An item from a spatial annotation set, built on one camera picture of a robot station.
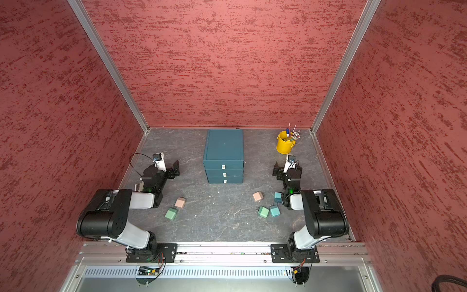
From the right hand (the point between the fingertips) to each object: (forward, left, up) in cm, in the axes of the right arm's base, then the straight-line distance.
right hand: (284, 164), depth 94 cm
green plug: (-23, +57, -4) cm, 61 cm away
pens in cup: (+13, -5, +9) cm, 17 cm away
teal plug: (-23, +8, -5) cm, 25 cm away
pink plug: (-17, +54, -5) cm, 57 cm away
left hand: (+1, +61, +2) cm, 61 cm away
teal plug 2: (-16, +5, -6) cm, 17 cm away
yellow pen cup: (+15, -2, -4) cm, 16 cm away
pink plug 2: (-15, +15, -6) cm, 22 cm away
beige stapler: (-9, +75, -2) cm, 75 cm away
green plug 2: (-23, +13, -5) cm, 27 cm away
